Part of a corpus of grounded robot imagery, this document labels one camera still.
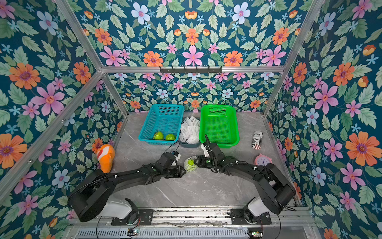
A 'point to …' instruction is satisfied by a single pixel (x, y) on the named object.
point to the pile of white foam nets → (190, 130)
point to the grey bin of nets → (186, 145)
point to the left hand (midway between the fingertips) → (187, 171)
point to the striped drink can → (257, 140)
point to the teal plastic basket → (162, 124)
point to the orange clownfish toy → (105, 154)
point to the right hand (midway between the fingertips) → (198, 159)
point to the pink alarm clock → (262, 160)
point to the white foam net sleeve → (189, 165)
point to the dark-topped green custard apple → (158, 135)
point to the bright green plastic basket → (219, 122)
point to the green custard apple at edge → (170, 137)
